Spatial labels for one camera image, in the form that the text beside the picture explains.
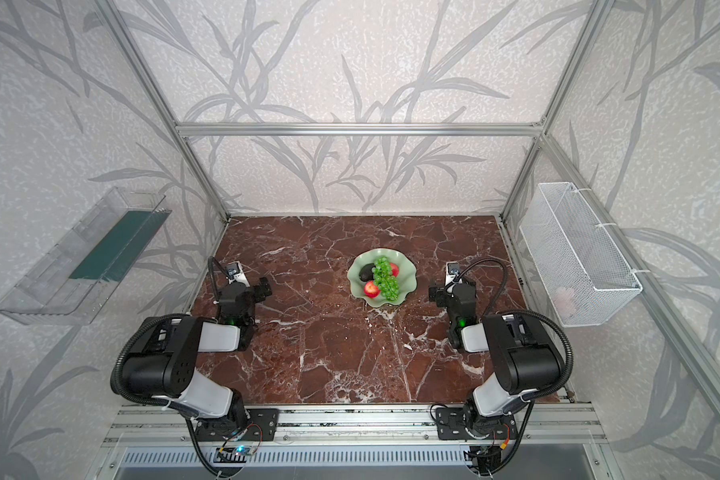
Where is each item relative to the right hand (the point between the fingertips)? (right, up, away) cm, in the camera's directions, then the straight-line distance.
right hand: (451, 269), depth 95 cm
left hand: (-64, +1, -2) cm, 64 cm away
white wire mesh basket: (+19, +1, -35) cm, 40 cm away
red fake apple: (-18, -1, +5) cm, 18 cm away
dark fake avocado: (-28, -2, +3) cm, 28 cm away
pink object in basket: (+22, -6, -23) cm, 32 cm away
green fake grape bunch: (-21, -4, -1) cm, 21 cm away
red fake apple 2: (-26, -7, -1) cm, 27 cm away
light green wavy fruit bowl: (-14, -4, +4) cm, 15 cm away
